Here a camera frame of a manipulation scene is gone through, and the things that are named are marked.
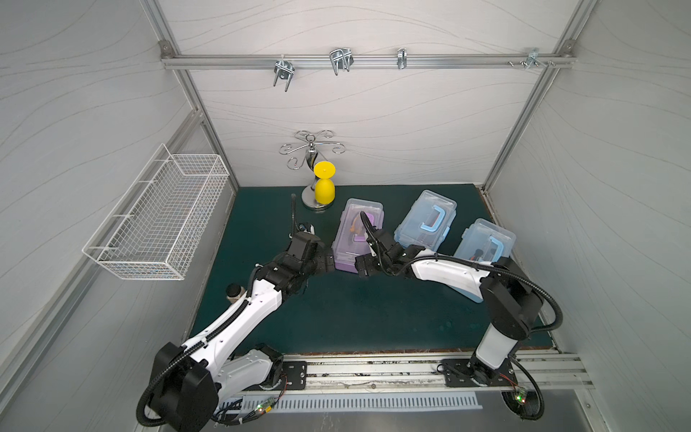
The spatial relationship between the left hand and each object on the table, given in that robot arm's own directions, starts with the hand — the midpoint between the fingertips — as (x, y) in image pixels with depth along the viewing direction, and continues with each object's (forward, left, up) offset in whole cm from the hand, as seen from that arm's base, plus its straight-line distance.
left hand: (316, 255), depth 81 cm
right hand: (+4, -17, -8) cm, 19 cm away
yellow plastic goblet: (+26, -1, +4) cm, 27 cm away
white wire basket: (-4, +41, +16) cm, 44 cm away
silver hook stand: (+36, +5, +15) cm, 39 cm away
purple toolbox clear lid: (+6, -8, -9) cm, 14 cm away
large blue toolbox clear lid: (+9, -57, -5) cm, 58 cm away
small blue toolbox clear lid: (+17, -38, -4) cm, 41 cm away
